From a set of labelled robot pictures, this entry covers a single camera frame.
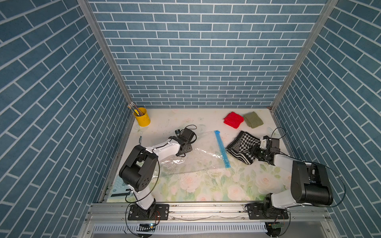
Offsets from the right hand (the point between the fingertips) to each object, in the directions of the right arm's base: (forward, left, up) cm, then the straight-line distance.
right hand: (251, 149), depth 95 cm
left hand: (-3, +40, +1) cm, 40 cm away
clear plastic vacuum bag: (-6, +28, +2) cm, 29 cm away
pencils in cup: (+18, +80, +13) cm, 83 cm away
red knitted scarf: (+22, +10, +3) cm, 25 cm away
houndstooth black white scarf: (0, +8, +2) cm, 8 cm away
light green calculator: (-33, +73, +1) cm, 80 cm away
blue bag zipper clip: (+13, +22, -1) cm, 26 cm away
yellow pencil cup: (+14, +75, +5) cm, 77 cm away
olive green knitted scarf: (+25, -5, 0) cm, 26 cm away
